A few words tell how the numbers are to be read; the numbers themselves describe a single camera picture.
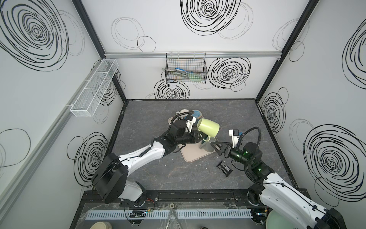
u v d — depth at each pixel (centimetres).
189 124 72
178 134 61
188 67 89
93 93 75
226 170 82
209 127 74
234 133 68
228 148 65
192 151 89
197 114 97
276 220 66
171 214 68
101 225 62
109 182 42
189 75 85
